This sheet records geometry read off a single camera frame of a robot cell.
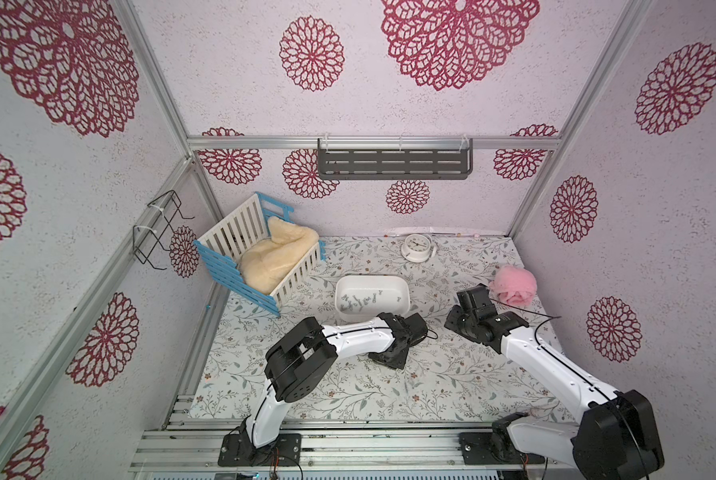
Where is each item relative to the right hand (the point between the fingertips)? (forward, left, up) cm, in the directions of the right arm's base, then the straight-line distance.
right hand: (456, 323), depth 86 cm
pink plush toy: (+15, -21, -2) cm, 26 cm away
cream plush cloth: (+23, +62, 0) cm, 66 cm away
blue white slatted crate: (+24, +75, +6) cm, 79 cm away
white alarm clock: (+35, +7, -6) cm, 36 cm away
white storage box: (+14, +28, -9) cm, 33 cm away
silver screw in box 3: (+13, +27, -9) cm, 31 cm away
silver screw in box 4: (+10, +32, -8) cm, 35 cm away
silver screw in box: (+17, +21, -10) cm, 29 cm away
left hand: (-8, +20, -9) cm, 23 cm away
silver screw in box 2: (+15, +24, -8) cm, 29 cm away
